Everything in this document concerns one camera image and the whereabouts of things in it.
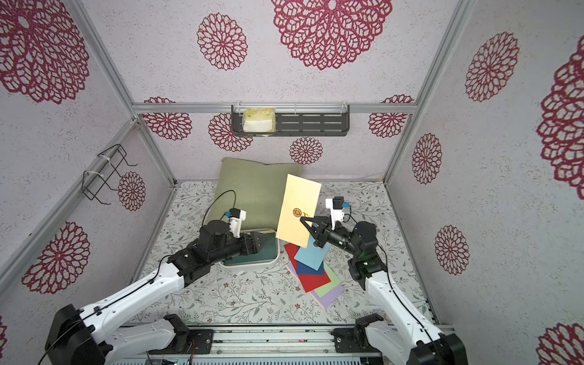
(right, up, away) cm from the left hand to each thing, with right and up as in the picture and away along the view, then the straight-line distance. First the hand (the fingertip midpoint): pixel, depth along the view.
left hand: (265, 238), depth 76 cm
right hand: (+12, +7, -8) cm, 15 cm away
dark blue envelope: (+14, -15, +14) cm, 25 cm away
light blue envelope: (+18, -10, +19) cm, 28 cm away
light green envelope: (+26, -19, +12) cm, 34 cm away
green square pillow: (-6, +18, +19) cm, 27 cm away
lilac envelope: (+22, -23, +8) cm, 33 cm away
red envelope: (+16, -18, +11) cm, 26 cm away
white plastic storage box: (-2, -12, +13) cm, 18 cm away
